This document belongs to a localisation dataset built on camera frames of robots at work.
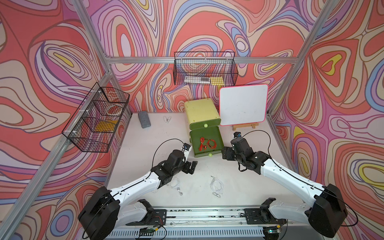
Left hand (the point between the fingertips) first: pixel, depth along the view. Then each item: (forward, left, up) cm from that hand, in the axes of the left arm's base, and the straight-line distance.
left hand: (191, 159), depth 83 cm
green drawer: (+18, -8, +10) cm, 22 cm away
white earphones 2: (-11, -15, -11) cm, 21 cm away
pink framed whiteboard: (+39, -36, +7) cm, 53 cm away
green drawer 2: (+18, -13, +2) cm, 22 cm away
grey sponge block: (+38, +37, -7) cm, 54 cm away
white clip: (+37, +20, -7) cm, 42 cm away
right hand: (+2, -21, +2) cm, 21 cm away
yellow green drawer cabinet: (+26, -7, +9) cm, 28 cm away
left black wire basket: (+7, +50, +19) cm, 54 cm away
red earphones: (+12, -14, -4) cm, 19 cm away
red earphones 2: (+14, -6, -1) cm, 16 cm away
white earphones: (-9, +10, -12) cm, 18 cm away
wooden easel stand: (+29, -37, -4) cm, 47 cm away
